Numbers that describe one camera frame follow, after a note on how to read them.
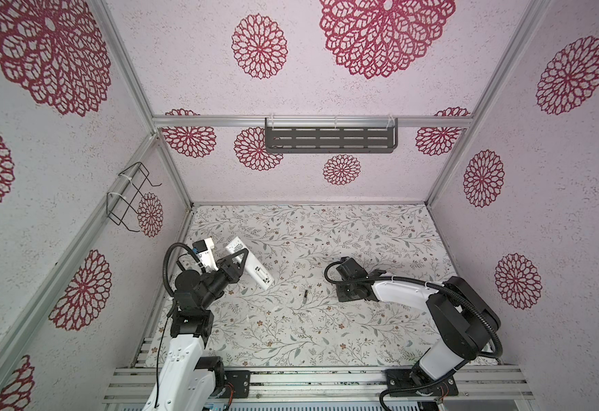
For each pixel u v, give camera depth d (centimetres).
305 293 92
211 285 64
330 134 95
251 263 73
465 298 47
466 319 46
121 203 75
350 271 73
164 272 52
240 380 74
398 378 73
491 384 76
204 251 66
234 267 66
